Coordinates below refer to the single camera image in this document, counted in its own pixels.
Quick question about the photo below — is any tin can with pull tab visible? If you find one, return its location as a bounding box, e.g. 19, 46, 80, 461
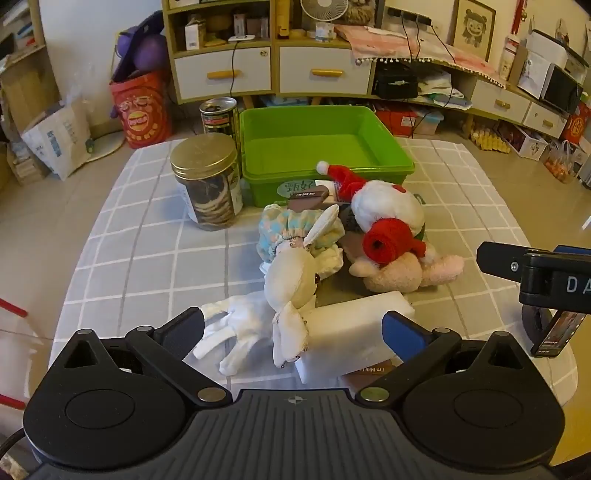
199, 97, 241, 153

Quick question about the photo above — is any red printed bucket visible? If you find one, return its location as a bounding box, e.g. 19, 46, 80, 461
109, 71, 172, 149

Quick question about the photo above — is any purple plush toy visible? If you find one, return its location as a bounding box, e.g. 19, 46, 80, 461
113, 11, 169, 81

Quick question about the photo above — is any white storage box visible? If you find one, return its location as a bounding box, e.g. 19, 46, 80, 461
526, 30, 568, 70

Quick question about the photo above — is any yellow bowl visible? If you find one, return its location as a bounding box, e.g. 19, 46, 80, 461
205, 13, 232, 47

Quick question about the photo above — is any bag of orange fruit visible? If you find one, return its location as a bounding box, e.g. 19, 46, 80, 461
545, 141, 578, 183

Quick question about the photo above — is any white plush with santa hat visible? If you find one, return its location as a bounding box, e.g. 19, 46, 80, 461
316, 160, 439, 268

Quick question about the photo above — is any pink bear plush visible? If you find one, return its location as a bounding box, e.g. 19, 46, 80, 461
348, 240, 465, 294

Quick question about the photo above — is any red printed box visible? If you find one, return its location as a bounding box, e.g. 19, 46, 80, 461
561, 102, 591, 141

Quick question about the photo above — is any clear box with blue lid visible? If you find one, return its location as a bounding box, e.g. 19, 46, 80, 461
413, 111, 444, 137

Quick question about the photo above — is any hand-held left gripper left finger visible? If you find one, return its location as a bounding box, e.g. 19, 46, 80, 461
48, 307, 234, 408

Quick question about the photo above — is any white foam block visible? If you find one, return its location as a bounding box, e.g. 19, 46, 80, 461
295, 290, 416, 384

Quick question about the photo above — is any yellow bottle pack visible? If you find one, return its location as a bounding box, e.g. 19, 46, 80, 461
470, 127, 511, 153

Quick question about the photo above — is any white rabbit plush doll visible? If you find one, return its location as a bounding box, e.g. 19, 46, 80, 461
193, 203, 346, 376

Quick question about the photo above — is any white carton box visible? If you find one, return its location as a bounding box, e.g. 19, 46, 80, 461
185, 18, 206, 51

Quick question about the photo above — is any black box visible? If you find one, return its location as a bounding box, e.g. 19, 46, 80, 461
372, 65, 421, 100

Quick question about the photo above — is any framed cartoon girl picture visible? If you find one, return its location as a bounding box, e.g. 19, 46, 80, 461
452, 0, 497, 63

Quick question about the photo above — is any glass jar with gold lid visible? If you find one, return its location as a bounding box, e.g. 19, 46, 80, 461
169, 137, 244, 230

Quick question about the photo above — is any framed cat picture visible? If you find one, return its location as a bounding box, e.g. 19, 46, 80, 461
346, 0, 382, 26

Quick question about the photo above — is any black power strip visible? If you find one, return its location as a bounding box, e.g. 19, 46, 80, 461
385, 7, 432, 26

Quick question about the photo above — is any pink cloth with pompoms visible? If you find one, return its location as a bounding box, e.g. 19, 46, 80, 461
335, 23, 509, 88

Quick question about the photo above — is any white and green cloth pile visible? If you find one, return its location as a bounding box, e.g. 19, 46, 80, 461
420, 69, 474, 112

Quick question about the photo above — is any white printed box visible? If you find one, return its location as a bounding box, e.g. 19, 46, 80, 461
501, 122, 548, 160

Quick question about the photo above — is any round white floor mat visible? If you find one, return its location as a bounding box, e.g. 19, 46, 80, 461
85, 129, 127, 162

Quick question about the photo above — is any red hanging ornament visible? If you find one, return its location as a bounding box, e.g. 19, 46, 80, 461
510, 0, 529, 35

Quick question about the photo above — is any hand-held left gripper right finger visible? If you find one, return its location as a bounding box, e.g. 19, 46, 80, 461
355, 310, 539, 408

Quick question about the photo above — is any white bottle with red cap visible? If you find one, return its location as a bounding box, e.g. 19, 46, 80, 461
501, 34, 520, 81

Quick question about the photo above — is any grey checked tablecloth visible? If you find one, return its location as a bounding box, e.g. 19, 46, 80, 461
48, 136, 580, 416

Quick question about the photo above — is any red storage box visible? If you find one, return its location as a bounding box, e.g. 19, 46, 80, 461
376, 108, 419, 137

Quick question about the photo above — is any wooden cabinet with white drawers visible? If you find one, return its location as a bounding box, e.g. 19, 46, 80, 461
161, 0, 377, 109

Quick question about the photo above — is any stack of cardboard boxes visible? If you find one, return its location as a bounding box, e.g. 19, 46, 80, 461
0, 46, 63, 139

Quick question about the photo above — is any white desk fan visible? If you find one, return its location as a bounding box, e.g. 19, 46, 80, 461
300, 0, 349, 21

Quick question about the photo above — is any low wooden drawer cabinet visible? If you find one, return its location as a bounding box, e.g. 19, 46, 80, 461
374, 60, 568, 139

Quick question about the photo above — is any black appliance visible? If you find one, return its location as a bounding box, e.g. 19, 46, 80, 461
540, 65, 585, 114

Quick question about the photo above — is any green plastic bin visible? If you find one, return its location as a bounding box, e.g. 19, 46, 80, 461
239, 106, 415, 208

